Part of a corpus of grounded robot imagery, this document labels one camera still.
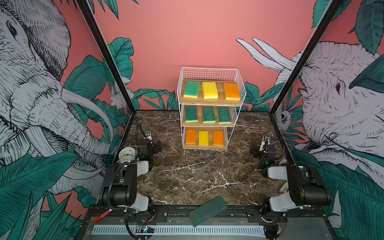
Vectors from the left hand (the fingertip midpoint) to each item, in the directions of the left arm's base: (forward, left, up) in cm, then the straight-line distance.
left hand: (150, 138), depth 93 cm
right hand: (-5, -70, -1) cm, 70 cm away
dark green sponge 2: (+3, -37, +17) cm, 40 cm away
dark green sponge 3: (+3, -45, +18) cm, 49 cm away
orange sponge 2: (+3, -45, -6) cm, 45 cm away
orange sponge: (+6, -26, -7) cm, 27 cm away
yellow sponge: (+5, -34, -8) cm, 36 cm away
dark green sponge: (+5, -27, +17) cm, 32 cm away
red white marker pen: (-40, +19, -7) cm, 45 cm away
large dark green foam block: (-40, -34, -8) cm, 53 cm away
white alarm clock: (-8, +14, -5) cm, 17 cm away
